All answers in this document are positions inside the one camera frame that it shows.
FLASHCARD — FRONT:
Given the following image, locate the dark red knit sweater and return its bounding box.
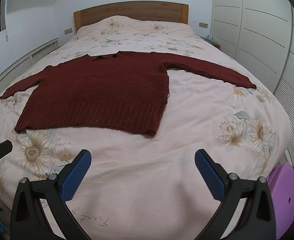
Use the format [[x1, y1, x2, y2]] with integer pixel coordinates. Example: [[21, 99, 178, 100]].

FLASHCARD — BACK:
[[2, 51, 256, 136]]

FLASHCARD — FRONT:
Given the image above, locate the purple plastic stool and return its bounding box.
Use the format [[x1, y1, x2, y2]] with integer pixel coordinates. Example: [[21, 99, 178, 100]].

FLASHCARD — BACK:
[[267, 163, 294, 239]]

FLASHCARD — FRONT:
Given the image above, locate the white radiator cover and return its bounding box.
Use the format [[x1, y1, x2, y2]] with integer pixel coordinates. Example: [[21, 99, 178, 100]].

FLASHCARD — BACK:
[[0, 38, 58, 93]]

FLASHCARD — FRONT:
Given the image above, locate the floral pink duvet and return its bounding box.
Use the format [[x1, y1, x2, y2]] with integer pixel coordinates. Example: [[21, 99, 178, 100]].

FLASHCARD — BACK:
[[0, 16, 291, 239]]

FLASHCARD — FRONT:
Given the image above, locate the wooden nightstand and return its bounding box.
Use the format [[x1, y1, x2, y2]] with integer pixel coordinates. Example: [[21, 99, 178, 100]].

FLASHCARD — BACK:
[[203, 35, 220, 49]]

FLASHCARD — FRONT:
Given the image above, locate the white louvered wardrobe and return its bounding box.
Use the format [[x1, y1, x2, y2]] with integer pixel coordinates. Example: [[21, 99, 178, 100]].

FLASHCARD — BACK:
[[211, 0, 294, 164]]

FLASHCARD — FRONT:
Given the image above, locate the wooden headboard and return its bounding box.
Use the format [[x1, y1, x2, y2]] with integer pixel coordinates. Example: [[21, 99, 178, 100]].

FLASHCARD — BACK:
[[73, 1, 189, 31]]

